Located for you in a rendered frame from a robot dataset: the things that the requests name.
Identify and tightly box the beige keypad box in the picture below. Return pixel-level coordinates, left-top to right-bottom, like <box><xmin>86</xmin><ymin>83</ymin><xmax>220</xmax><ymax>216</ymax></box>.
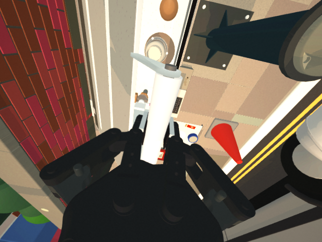
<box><xmin>171</xmin><ymin>88</ymin><xmax>187</xmax><ymax>116</ymax></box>

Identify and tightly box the small beige box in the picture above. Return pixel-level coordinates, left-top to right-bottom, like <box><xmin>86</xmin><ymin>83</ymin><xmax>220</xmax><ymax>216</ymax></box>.
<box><xmin>179</xmin><ymin>64</ymin><xmax>194</xmax><ymax>91</ymax></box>

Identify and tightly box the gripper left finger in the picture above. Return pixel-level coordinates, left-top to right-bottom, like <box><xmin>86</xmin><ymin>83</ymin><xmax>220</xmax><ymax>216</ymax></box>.
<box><xmin>39</xmin><ymin>114</ymin><xmax>146</xmax><ymax>203</ymax></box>

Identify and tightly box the blue flat box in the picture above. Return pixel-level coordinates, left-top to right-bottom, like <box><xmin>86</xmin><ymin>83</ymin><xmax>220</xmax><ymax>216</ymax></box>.
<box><xmin>0</xmin><ymin>213</ymin><xmax>63</xmax><ymax>242</ymax></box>

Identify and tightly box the light grey lever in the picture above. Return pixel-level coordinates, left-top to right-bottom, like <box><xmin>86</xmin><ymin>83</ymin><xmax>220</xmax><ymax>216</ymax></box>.
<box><xmin>129</xmin><ymin>51</ymin><xmax>182</xmax><ymax>79</ymax></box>

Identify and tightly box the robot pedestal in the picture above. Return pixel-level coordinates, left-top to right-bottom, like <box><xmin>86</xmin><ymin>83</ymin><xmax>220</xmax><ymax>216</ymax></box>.
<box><xmin>182</xmin><ymin>0</ymin><xmax>313</xmax><ymax>71</ymax></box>

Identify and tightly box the blue round tin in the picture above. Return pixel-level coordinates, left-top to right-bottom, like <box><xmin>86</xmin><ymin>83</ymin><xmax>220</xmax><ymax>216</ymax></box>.
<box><xmin>187</xmin><ymin>132</ymin><xmax>200</xmax><ymax>144</ymax></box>

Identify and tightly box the brown sample bottle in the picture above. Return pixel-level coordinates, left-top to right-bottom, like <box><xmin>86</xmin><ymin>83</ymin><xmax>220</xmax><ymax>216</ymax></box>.
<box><xmin>159</xmin><ymin>0</ymin><xmax>179</xmax><ymax>22</ymax></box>

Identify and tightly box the orange and grey tap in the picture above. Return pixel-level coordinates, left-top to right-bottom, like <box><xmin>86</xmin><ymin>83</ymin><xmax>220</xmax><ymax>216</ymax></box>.
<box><xmin>134</xmin><ymin>88</ymin><xmax>152</xmax><ymax>112</ymax></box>

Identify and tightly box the grey floor plate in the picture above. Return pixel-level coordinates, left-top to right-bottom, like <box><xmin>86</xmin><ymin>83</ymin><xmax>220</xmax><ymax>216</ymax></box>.
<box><xmin>204</xmin><ymin>117</ymin><xmax>240</xmax><ymax>139</ymax></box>

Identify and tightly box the white paper sheet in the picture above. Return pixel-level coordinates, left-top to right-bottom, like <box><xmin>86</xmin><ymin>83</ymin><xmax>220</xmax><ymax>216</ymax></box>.
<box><xmin>175</xmin><ymin>120</ymin><xmax>204</xmax><ymax>145</ymax></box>

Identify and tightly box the white round tube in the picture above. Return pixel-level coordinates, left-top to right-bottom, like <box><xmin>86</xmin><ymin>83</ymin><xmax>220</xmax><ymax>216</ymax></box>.
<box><xmin>139</xmin><ymin>72</ymin><xmax>184</xmax><ymax>166</ymax></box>

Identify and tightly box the brown round holder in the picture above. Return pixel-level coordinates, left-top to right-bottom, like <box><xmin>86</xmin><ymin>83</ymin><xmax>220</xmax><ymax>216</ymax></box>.
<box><xmin>144</xmin><ymin>32</ymin><xmax>176</xmax><ymax>65</ymax></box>

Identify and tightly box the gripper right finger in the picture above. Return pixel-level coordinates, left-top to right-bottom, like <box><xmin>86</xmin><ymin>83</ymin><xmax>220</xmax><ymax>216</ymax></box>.
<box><xmin>163</xmin><ymin>122</ymin><xmax>256</xmax><ymax>229</ymax></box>

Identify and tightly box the red cone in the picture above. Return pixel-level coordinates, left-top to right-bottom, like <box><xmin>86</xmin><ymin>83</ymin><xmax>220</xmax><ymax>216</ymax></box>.
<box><xmin>210</xmin><ymin>122</ymin><xmax>244</xmax><ymax>165</ymax></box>

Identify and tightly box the white kiosk body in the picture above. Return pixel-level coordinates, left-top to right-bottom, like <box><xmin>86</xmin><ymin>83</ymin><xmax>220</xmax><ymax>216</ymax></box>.
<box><xmin>128</xmin><ymin>0</ymin><xmax>193</xmax><ymax>132</ymax></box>

